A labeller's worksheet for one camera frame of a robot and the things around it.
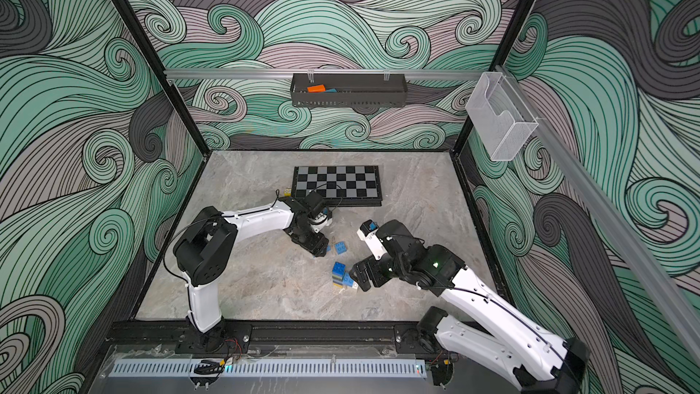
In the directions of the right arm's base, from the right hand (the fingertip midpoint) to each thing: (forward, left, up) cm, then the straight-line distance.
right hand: (367, 265), depth 71 cm
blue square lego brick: (+1, +8, -5) cm, 9 cm away
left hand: (+12, +15, -14) cm, 24 cm away
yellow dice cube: (+35, +29, -13) cm, 47 cm away
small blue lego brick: (+12, +8, -14) cm, 20 cm away
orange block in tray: (+55, +15, +19) cm, 60 cm away
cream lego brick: (-1, +3, -12) cm, 12 cm away
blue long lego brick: (0, +5, -10) cm, 11 cm away
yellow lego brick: (-1, +9, -14) cm, 16 cm away
